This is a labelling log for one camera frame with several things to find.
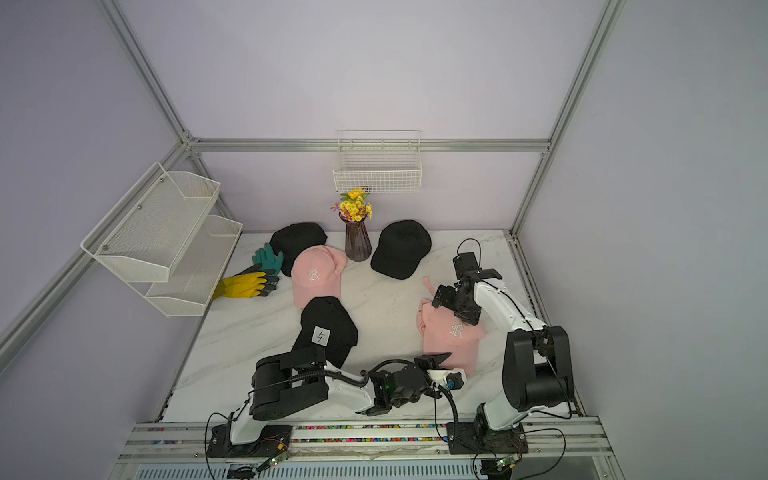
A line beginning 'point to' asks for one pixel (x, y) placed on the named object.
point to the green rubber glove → (268, 260)
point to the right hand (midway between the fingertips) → (450, 313)
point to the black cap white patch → (327, 324)
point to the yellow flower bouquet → (353, 207)
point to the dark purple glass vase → (357, 241)
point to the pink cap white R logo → (316, 271)
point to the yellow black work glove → (248, 284)
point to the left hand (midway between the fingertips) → (449, 359)
